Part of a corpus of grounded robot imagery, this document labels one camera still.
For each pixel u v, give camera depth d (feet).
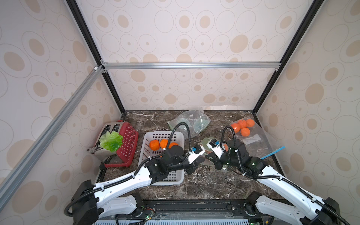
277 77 3.18
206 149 1.94
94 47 2.68
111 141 2.56
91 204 1.30
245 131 3.36
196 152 1.88
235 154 1.84
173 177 2.75
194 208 2.45
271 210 1.83
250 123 3.48
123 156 2.77
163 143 3.03
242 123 3.38
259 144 3.19
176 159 1.74
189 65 3.16
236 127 3.39
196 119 3.73
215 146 2.09
